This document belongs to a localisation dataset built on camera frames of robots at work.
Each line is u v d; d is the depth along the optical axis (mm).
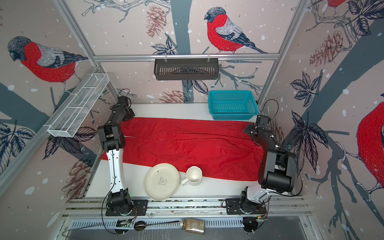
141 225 674
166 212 727
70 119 714
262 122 728
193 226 647
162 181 817
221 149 890
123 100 944
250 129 854
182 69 1069
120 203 650
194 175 817
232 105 1069
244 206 681
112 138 690
